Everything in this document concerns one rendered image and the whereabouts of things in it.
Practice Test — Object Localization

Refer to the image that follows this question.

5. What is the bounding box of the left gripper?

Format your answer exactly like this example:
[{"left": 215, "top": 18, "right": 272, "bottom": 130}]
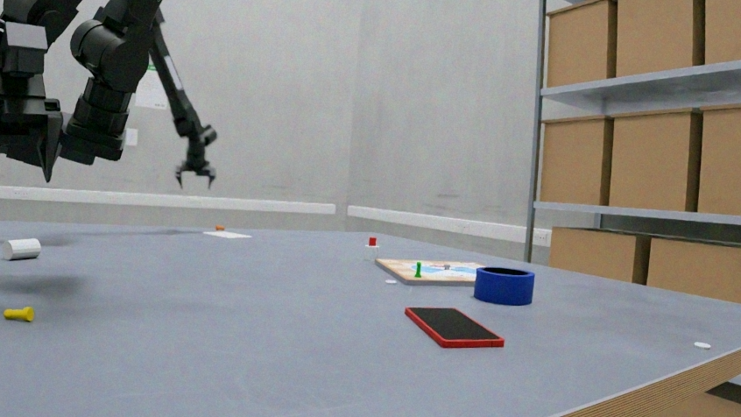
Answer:
[{"left": 177, "top": 153, "right": 217, "bottom": 191}]

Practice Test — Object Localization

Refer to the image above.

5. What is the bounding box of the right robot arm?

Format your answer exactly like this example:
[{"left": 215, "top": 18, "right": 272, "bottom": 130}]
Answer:
[{"left": 0, "top": 0, "right": 163, "bottom": 149}]

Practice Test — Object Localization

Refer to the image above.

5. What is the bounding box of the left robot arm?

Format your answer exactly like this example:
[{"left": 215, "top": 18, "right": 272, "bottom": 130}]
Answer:
[{"left": 148, "top": 6, "right": 219, "bottom": 166}]

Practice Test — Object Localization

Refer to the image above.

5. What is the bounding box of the white cylinder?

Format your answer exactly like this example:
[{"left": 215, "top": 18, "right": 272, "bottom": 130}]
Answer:
[{"left": 2, "top": 239, "right": 40, "bottom": 260}]

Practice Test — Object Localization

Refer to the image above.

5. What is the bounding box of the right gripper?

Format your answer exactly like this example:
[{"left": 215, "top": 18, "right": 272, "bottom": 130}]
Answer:
[{"left": 0, "top": 95, "right": 63, "bottom": 182}]

